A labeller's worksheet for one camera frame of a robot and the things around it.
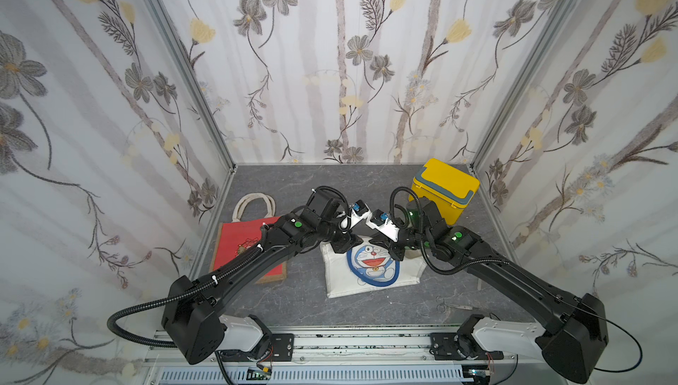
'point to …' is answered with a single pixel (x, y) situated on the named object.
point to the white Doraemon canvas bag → (368, 267)
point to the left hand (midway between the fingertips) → (360, 232)
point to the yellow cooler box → (448, 187)
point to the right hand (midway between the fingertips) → (376, 236)
